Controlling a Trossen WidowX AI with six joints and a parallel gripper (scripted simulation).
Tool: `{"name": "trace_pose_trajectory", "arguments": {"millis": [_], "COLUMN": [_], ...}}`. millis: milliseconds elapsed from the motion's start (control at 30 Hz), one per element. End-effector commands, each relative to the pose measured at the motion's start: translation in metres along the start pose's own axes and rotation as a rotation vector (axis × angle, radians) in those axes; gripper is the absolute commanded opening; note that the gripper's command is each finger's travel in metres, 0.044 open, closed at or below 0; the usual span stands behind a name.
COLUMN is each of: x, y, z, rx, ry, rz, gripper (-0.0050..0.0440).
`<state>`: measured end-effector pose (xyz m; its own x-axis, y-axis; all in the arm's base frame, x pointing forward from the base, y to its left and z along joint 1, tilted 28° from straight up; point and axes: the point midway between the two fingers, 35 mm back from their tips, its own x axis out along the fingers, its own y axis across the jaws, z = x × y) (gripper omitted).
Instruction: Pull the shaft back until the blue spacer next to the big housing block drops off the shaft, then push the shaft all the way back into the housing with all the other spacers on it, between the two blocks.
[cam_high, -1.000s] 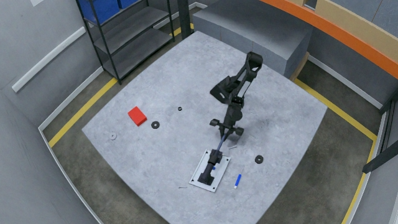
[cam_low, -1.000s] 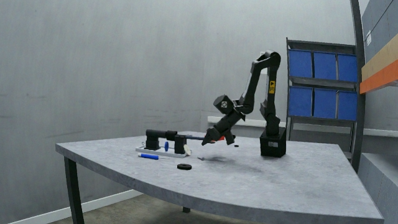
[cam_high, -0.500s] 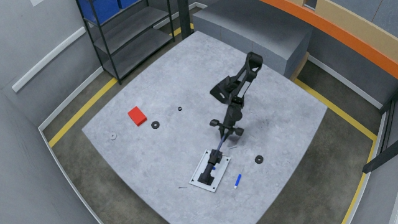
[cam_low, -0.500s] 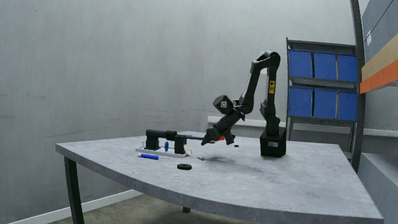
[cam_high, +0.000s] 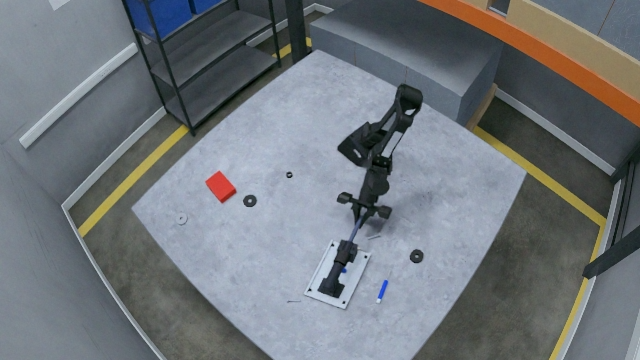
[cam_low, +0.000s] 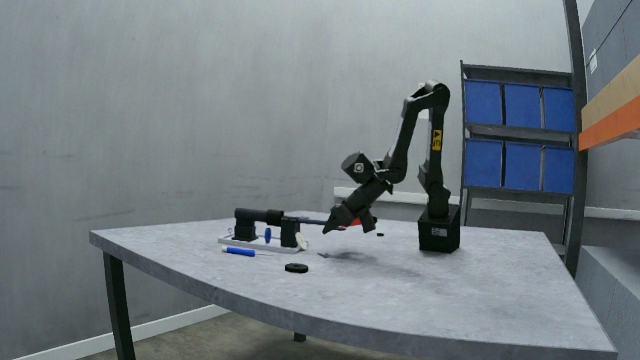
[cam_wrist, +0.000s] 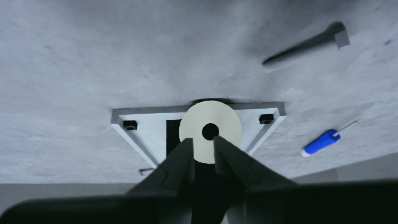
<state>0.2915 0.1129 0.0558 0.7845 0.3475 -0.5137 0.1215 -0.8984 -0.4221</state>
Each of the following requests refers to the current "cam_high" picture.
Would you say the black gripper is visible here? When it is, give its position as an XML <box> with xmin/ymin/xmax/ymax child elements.
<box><xmin>337</xmin><ymin>184</ymin><xmax>392</xmax><ymax>229</ymax></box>

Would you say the red rectangular block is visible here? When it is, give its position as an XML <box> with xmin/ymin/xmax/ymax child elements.
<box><xmin>205</xmin><ymin>170</ymin><xmax>237</xmax><ymax>204</ymax></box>

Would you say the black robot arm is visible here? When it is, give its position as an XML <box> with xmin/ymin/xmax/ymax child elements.
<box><xmin>357</xmin><ymin>83</ymin><xmax>423</xmax><ymax>203</ymax></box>

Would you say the blue screwdriver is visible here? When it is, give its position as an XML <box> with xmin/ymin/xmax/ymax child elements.
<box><xmin>376</xmin><ymin>274</ymin><xmax>389</xmax><ymax>304</ymax></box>

